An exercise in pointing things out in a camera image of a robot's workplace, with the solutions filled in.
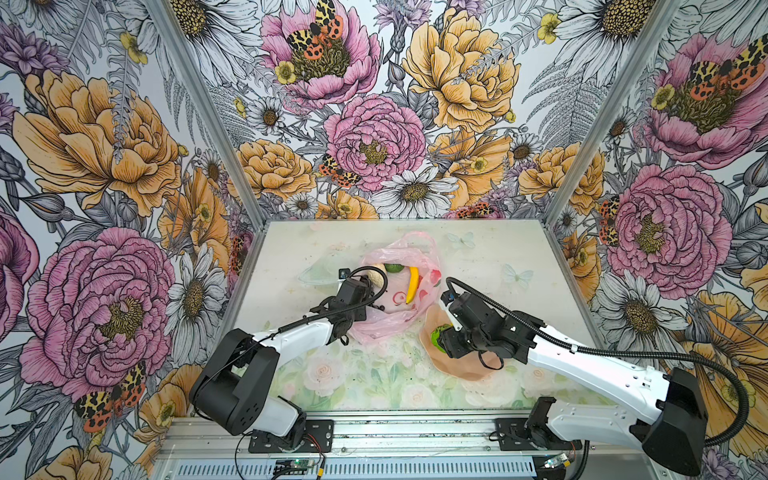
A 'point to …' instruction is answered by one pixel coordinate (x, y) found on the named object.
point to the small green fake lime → (393, 268)
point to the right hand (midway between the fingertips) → (452, 347)
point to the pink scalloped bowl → (471, 367)
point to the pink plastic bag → (415, 248)
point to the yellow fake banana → (413, 284)
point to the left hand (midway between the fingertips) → (352, 310)
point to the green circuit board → (293, 463)
